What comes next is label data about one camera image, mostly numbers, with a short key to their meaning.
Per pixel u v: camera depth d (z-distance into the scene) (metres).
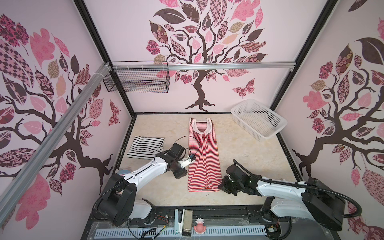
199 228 0.68
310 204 0.42
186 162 0.77
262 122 1.14
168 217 0.74
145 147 0.97
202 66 0.93
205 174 0.87
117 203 0.41
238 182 0.66
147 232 0.72
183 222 0.70
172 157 0.66
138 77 0.95
